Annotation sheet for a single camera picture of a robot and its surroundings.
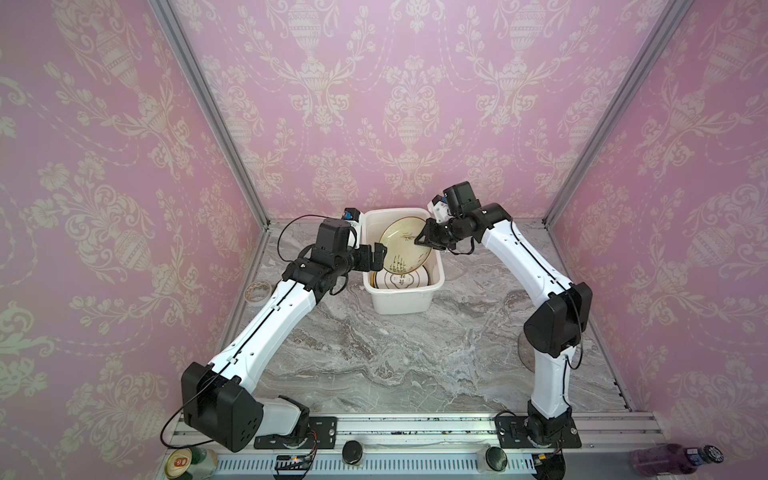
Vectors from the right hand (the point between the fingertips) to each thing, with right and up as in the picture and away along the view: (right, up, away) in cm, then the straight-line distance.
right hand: (418, 240), depth 84 cm
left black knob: (-16, -46, -21) cm, 53 cm away
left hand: (-12, -2, -7) cm, 14 cm away
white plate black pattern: (+1, -13, +16) cm, 20 cm away
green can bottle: (-49, -47, -23) cm, 72 cm away
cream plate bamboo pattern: (-4, -4, +1) cm, 6 cm away
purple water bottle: (+53, -48, -21) cm, 74 cm away
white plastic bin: (-8, -19, +9) cm, 22 cm away
